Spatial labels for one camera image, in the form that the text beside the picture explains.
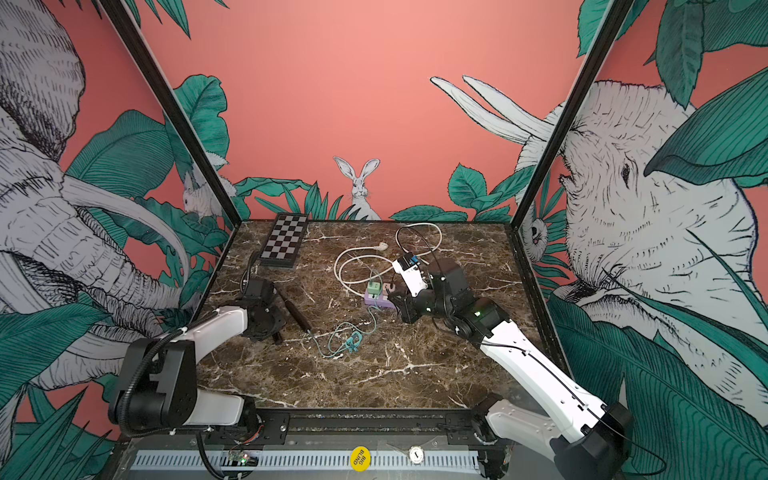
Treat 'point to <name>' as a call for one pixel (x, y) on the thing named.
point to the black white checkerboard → (281, 244)
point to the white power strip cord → (380, 247)
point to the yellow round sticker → (360, 457)
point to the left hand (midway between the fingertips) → (281, 320)
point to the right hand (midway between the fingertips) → (389, 293)
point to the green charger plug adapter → (374, 287)
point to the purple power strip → (378, 300)
